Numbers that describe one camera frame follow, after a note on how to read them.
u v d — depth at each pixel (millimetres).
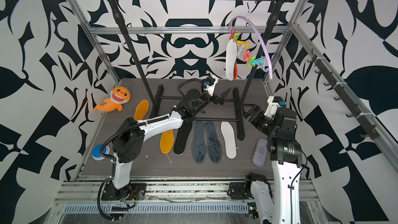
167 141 897
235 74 825
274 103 588
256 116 568
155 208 775
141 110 1027
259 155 829
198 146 885
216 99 714
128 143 493
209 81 637
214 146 884
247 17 553
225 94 684
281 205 387
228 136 920
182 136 912
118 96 1002
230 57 805
